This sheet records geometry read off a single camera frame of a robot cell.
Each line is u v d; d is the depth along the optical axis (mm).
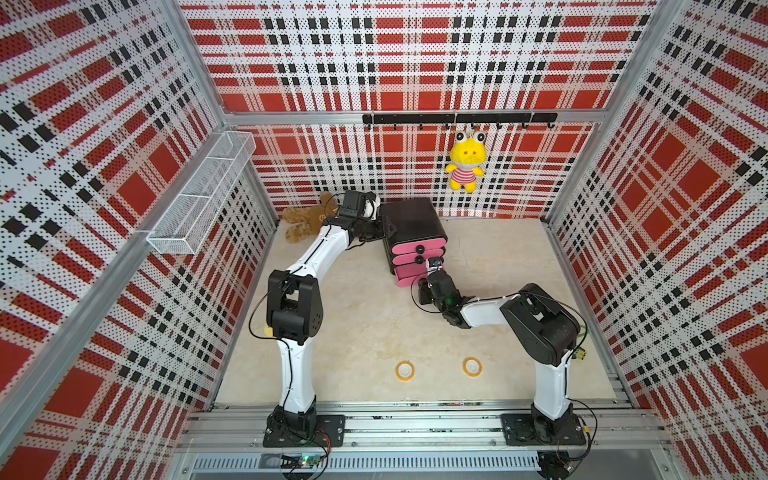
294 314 552
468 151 912
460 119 897
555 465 690
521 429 732
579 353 847
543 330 515
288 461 720
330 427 738
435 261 862
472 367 842
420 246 930
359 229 802
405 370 840
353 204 753
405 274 989
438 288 766
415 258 970
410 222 1176
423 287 904
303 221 1108
